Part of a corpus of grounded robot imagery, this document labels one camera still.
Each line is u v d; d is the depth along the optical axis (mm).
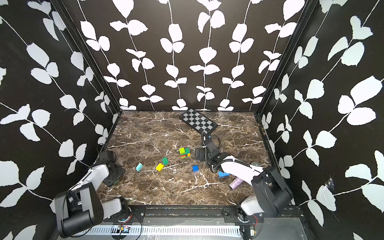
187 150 927
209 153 672
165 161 932
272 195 432
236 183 816
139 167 882
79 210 447
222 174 859
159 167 903
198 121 1108
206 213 759
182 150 904
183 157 938
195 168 885
